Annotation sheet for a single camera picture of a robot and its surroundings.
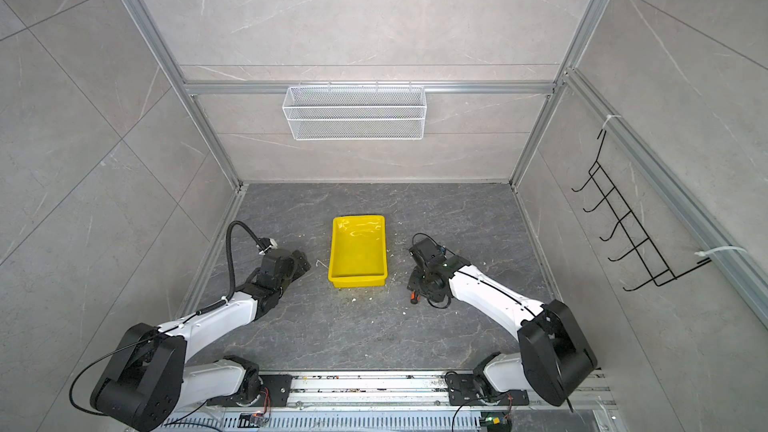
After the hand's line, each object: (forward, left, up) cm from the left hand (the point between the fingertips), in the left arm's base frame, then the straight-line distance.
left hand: (297, 252), depth 90 cm
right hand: (-10, -36, -3) cm, 37 cm away
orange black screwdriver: (-13, -35, -6) cm, 38 cm away
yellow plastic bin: (+5, -18, -9) cm, 21 cm away
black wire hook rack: (-16, -83, +25) cm, 88 cm away
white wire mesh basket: (+42, -18, +22) cm, 50 cm away
